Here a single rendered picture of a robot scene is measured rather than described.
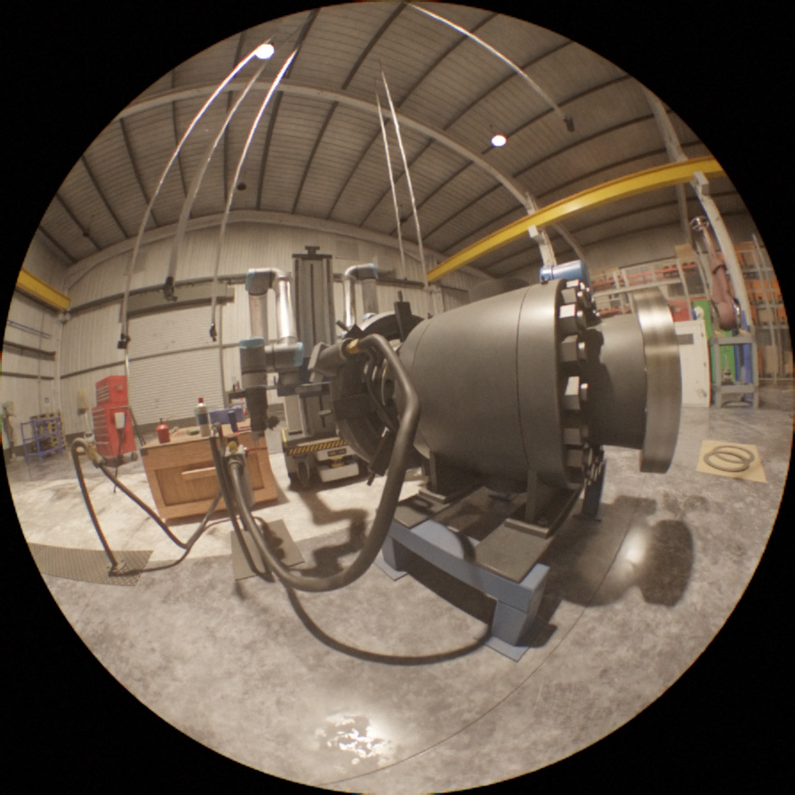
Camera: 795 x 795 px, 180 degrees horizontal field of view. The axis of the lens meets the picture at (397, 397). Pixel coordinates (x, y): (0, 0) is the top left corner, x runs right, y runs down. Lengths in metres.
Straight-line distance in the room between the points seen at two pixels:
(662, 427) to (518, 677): 0.60
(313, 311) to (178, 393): 8.23
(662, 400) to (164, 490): 1.97
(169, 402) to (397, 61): 11.94
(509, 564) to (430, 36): 8.20
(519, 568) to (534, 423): 0.30
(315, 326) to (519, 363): 1.72
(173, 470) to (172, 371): 8.45
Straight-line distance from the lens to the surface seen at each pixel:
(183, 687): 0.88
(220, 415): 2.24
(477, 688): 0.69
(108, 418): 4.21
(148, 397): 10.33
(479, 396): 0.56
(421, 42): 7.94
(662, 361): 0.53
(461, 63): 8.16
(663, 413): 0.54
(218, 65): 8.52
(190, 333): 9.97
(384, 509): 0.42
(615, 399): 0.59
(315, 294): 2.11
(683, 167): 9.42
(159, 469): 1.66
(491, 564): 0.58
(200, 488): 1.63
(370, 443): 1.04
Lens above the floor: 0.65
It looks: 4 degrees down
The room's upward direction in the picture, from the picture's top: 6 degrees counter-clockwise
